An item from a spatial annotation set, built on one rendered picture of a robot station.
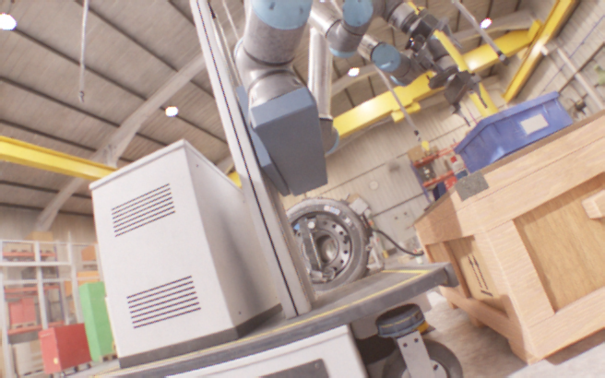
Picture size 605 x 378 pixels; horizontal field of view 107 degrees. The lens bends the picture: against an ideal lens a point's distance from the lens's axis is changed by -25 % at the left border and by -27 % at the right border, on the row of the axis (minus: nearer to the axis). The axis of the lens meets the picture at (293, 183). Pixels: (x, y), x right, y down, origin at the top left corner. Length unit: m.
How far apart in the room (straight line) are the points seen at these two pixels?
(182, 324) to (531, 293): 0.78
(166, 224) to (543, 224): 0.89
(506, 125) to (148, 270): 0.99
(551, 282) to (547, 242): 0.09
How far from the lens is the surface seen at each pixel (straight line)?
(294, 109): 0.70
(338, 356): 0.60
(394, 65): 1.05
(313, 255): 2.17
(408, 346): 0.68
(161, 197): 0.80
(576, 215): 0.83
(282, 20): 0.71
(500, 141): 0.84
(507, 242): 0.72
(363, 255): 2.14
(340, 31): 1.03
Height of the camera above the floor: 0.39
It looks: 19 degrees up
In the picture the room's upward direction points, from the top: 21 degrees counter-clockwise
